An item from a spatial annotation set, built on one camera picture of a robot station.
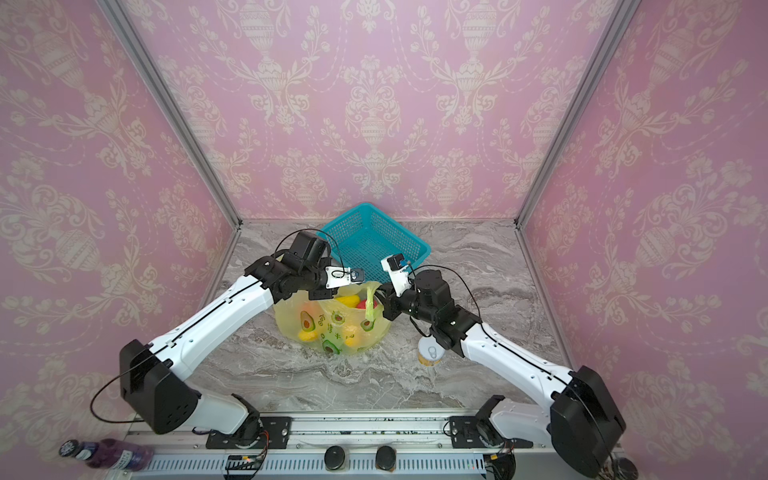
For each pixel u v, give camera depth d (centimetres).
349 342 81
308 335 86
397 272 65
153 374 40
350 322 78
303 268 60
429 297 58
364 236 116
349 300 92
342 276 67
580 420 39
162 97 84
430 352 81
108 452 63
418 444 73
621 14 69
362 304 93
